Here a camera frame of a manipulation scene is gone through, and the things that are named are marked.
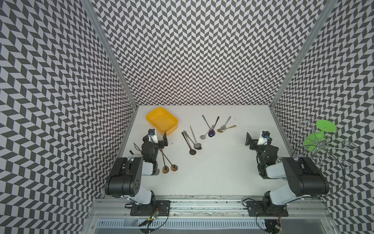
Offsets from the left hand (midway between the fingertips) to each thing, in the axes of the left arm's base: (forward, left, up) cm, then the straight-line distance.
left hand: (158, 133), depth 91 cm
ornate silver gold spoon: (+5, -18, -10) cm, 21 cm away
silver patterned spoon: (+3, -29, -9) cm, 30 cm away
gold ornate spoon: (+9, -42, -11) cm, 44 cm away
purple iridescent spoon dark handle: (+4, -36, -10) cm, 37 cm away
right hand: (-2, -60, +1) cm, 60 cm away
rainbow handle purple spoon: (+7, -35, -9) cm, 37 cm away
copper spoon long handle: (-18, -10, -9) cm, 23 cm away
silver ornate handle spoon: (+10, -44, -9) cm, 46 cm away
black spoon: (-8, -21, -10) cm, 25 cm away
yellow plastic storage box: (+18, +1, -10) cm, 20 cm away
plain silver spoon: (-4, -25, -9) cm, 27 cm away
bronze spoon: (-19, -5, -9) cm, 22 cm away
